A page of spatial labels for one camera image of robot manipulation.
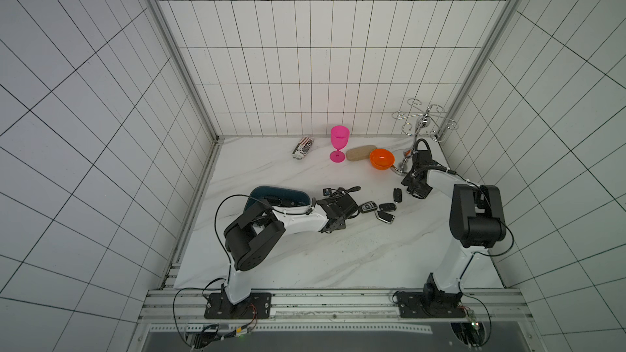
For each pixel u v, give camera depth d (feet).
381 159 3.52
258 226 1.74
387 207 3.10
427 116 2.85
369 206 3.09
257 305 2.37
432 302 2.17
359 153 3.52
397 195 3.20
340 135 3.30
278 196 3.11
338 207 2.33
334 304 2.45
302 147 3.63
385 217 3.02
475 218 1.67
